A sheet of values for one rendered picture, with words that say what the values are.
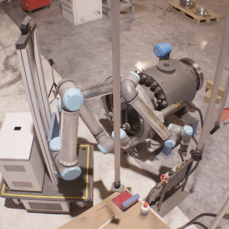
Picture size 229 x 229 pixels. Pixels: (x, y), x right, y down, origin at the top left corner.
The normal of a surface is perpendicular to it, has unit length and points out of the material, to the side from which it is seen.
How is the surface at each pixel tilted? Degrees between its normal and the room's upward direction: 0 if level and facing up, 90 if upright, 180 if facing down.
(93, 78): 0
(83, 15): 90
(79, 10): 90
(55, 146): 5
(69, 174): 95
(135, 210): 0
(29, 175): 90
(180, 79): 39
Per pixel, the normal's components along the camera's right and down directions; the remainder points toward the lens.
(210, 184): -0.02, -0.74
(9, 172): 0.02, 0.67
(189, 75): 0.40, -0.20
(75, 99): 0.44, 0.50
